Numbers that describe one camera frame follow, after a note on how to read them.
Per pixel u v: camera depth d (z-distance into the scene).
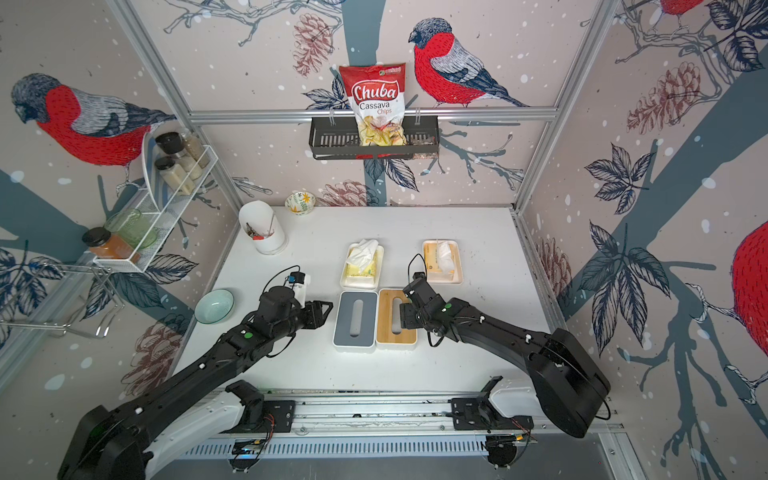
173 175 0.76
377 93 0.80
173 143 0.80
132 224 0.69
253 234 1.01
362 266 0.97
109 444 0.39
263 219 1.01
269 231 1.01
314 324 0.72
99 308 0.68
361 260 0.98
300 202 1.22
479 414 0.66
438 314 0.62
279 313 0.64
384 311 0.86
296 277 0.73
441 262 0.98
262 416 0.70
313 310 0.71
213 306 0.91
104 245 0.60
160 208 0.70
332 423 0.73
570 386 0.41
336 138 0.94
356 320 0.92
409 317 0.78
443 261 0.98
